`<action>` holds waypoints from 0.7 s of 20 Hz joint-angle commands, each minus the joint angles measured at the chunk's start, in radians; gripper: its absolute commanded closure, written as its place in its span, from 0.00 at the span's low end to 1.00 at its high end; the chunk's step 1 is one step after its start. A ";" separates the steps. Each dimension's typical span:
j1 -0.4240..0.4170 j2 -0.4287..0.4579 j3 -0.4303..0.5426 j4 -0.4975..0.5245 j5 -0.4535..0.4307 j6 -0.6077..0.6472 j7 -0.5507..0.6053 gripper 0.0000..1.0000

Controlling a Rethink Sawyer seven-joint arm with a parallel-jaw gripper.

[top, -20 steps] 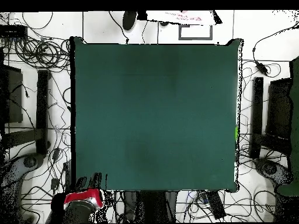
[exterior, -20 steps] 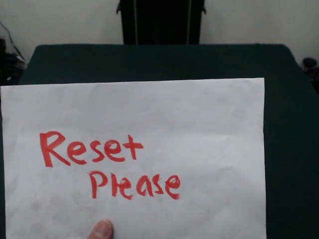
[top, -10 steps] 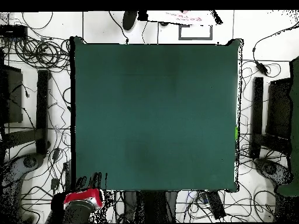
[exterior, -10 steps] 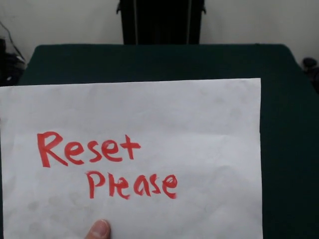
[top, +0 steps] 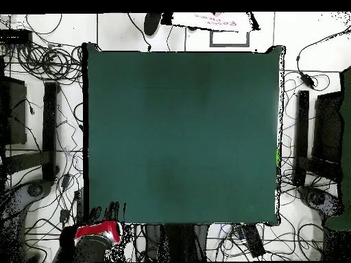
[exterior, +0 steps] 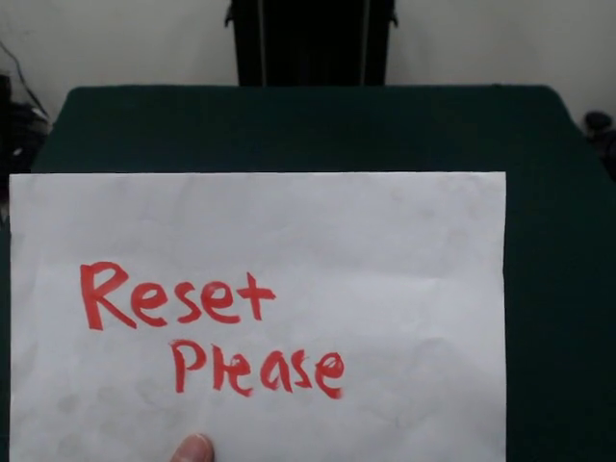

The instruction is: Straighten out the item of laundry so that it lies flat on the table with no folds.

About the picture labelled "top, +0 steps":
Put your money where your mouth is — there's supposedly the grey rectangular frame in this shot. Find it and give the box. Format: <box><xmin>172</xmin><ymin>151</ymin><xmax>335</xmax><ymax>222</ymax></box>
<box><xmin>209</xmin><ymin>29</ymin><xmax>251</xmax><ymax>48</ymax></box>

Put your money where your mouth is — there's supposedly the person's black shoe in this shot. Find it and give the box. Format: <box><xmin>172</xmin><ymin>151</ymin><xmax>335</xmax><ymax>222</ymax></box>
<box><xmin>143</xmin><ymin>12</ymin><xmax>163</xmax><ymax>37</ymax></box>

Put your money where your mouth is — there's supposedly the black frame stand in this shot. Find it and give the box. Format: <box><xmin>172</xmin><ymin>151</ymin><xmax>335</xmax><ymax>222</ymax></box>
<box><xmin>292</xmin><ymin>90</ymin><xmax>343</xmax><ymax>188</ymax></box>
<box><xmin>3</xmin><ymin>81</ymin><xmax>60</xmax><ymax>183</ymax></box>

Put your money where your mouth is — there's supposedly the dark green table cloth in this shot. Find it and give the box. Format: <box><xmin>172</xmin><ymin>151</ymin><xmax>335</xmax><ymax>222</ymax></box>
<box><xmin>82</xmin><ymin>42</ymin><xmax>286</xmax><ymax>227</ymax></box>

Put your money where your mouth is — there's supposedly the black power adapter with cable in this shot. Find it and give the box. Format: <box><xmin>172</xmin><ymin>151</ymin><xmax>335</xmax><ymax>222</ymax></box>
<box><xmin>295</xmin><ymin>32</ymin><xmax>351</xmax><ymax>90</ymax></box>

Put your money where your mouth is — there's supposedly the coiled black cable bundle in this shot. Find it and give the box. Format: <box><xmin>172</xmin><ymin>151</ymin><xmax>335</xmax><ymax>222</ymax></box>
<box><xmin>14</xmin><ymin>42</ymin><xmax>83</xmax><ymax>83</ymax></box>

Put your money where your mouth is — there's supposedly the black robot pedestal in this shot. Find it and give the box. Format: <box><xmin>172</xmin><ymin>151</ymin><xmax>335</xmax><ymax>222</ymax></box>
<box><xmin>145</xmin><ymin>223</ymin><xmax>209</xmax><ymax>263</ymax></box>

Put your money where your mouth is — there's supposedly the small black device box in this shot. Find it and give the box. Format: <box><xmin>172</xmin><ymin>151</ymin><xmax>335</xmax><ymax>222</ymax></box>
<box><xmin>0</xmin><ymin>28</ymin><xmax>33</xmax><ymax>45</ymax></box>

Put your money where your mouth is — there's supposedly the black box case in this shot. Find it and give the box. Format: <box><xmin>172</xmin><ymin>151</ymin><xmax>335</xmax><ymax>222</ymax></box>
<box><xmin>0</xmin><ymin>76</ymin><xmax>28</xmax><ymax>146</ymax></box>
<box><xmin>312</xmin><ymin>91</ymin><xmax>345</xmax><ymax>165</ymax></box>

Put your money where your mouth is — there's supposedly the white paper sign red lettering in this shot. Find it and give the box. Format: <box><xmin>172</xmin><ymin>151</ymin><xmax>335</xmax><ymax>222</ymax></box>
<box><xmin>170</xmin><ymin>12</ymin><xmax>255</xmax><ymax>33</ymax></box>

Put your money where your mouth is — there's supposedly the black power strip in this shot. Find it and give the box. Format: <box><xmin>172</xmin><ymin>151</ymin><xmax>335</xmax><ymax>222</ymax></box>
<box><xmin>241</xmin><ymin>224</ymin><xmax>266</xmax><ymax>258</ymax></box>

